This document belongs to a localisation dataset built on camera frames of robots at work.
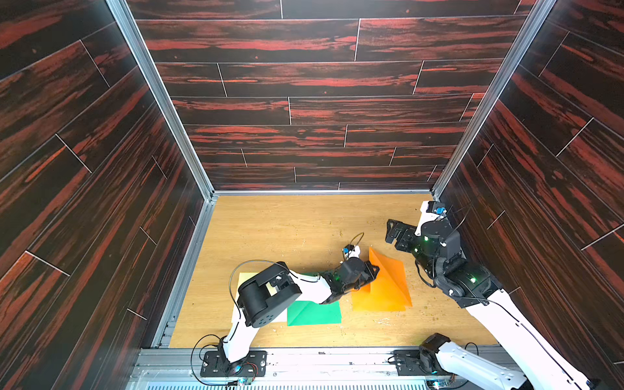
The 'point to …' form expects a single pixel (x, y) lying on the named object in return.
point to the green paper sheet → (305, 313)
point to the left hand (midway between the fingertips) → (385, 270)
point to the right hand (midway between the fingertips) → (408, 223)
